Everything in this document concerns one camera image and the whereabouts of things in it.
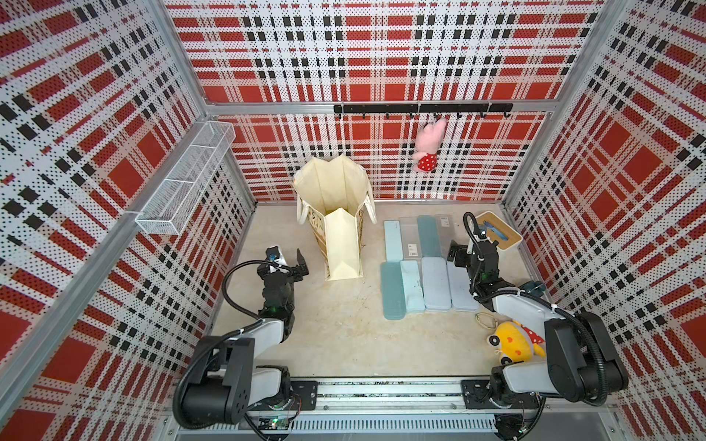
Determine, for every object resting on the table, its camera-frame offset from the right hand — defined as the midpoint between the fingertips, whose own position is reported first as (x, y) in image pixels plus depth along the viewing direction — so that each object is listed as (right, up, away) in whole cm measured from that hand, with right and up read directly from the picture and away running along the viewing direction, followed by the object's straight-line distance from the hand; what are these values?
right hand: (470, 241), depth 90 cm
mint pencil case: (-24, -4, +12) cm, 27 cm away
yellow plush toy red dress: (+8, -28, -13) cm, 32 cm away
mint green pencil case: (-19, -16, +3) cm, 24 cm away
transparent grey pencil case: (-2, +3, +20) cm, 20 cm away
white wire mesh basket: (-102, +11, +2) cm, 103 cm away
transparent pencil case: (-17, +2, +19) cm, 26 cm away
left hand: (-60, -4, -2) cm, 60 cm away
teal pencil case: (-25, -18, +4) cm, 31 cm away
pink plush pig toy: (-13, +33, +3) cm, 36 cm away
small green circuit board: (-57, -45, -21) cm, 76 cm away
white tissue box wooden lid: (+16, +3, +15) cm, 22 cm away
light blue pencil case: (-10, -15, +6) cm, 19 cm away
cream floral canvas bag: (-48, +18, +17) cm, 54 cm away
